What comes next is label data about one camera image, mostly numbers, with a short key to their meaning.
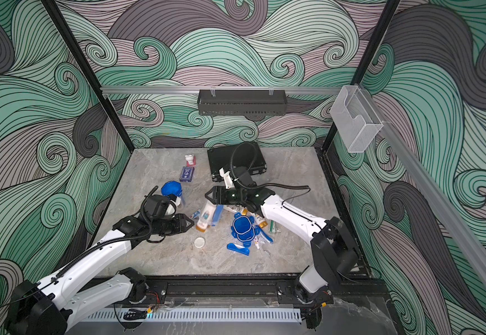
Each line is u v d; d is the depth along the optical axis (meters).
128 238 0.54
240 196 0.62
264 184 0.63
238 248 0.84
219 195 0.69
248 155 1.56
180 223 0.69
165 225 0.67
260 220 0.90
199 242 0.85
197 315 0.76
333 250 0.42
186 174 1.07
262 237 0.86
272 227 0.88
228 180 0.73
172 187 0.89
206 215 0.76
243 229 0.87
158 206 0.62
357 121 0.78
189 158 1.07
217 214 0.78
